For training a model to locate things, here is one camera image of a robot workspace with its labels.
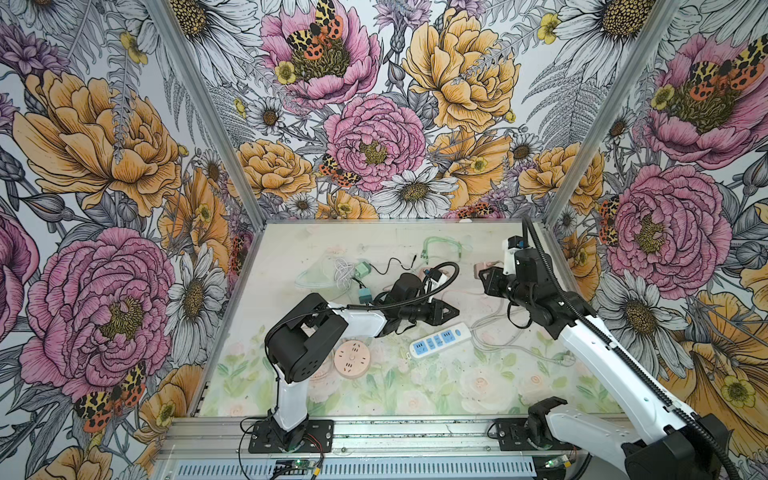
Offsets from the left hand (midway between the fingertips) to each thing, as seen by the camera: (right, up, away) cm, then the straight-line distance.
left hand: (454, 317), depth 86 cm
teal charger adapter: (-26, +4, +11) cm, 29 cm away
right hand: (+6, +11, -7) cm, 14 cm away
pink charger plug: (+6, +15, -8) cm, 18 cm away
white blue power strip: (-4, -7, +2) cm, 8 cm away
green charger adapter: (-28, +12, +19) cm, 36 cm away
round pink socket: (-29, -11, -1) cm, 31 cm away
